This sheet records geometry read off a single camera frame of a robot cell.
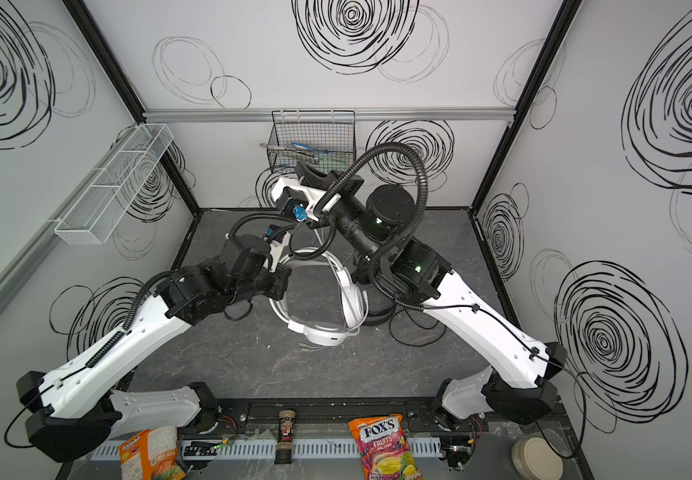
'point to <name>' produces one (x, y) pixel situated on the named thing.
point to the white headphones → (354, 305)
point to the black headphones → (381, 308)
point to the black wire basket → (332, 130)
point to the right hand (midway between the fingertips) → (309, 154)
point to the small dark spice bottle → (284, 445)
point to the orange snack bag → (151, 455)
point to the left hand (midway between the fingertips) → (293, 272)
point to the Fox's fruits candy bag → (385, 452)
